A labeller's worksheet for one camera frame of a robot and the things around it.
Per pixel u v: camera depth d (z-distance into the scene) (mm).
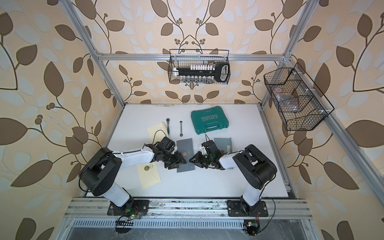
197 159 806
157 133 794
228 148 963
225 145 964
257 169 483
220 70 839
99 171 469
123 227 681
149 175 862
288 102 702
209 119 1050
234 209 733
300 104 735
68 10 724
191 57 907
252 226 721
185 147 958
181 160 824
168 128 1048
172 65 976
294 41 825
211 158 739
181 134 1021
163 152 735
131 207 669
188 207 754
